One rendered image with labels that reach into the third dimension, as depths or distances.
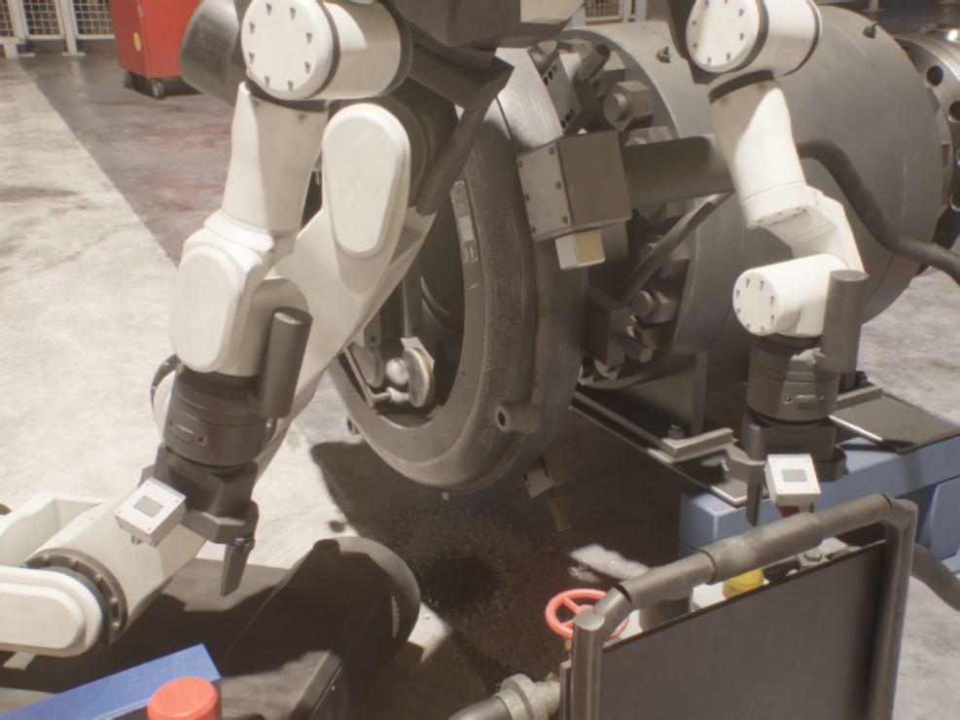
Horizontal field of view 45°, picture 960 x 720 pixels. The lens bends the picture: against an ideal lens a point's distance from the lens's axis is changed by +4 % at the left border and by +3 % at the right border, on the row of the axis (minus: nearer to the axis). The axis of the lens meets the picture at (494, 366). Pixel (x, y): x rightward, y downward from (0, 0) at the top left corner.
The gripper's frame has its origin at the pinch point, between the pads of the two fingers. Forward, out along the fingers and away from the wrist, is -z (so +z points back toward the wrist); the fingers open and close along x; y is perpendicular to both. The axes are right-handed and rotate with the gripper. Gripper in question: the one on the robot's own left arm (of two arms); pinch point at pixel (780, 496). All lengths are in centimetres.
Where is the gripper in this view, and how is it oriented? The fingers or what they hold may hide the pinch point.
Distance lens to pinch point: 126.9
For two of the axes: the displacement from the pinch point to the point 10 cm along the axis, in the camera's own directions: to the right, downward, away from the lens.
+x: -10.0, 0.2, -0.5
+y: 0.5, 3.8, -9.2
